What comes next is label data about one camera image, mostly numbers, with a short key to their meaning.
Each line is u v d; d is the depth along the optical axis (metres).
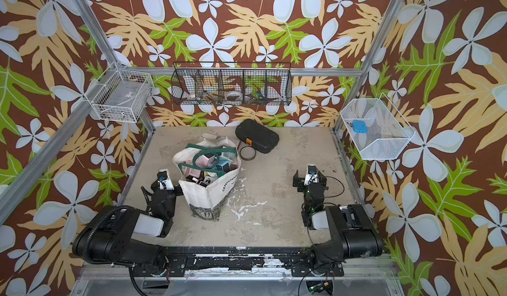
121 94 0.86
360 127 0.86
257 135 1.10
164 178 0.74
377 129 0.83
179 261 0.75
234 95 0.99
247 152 1.10
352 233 0.44
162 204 0.68
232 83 0.97
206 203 0.77
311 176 0.75
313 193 0.68
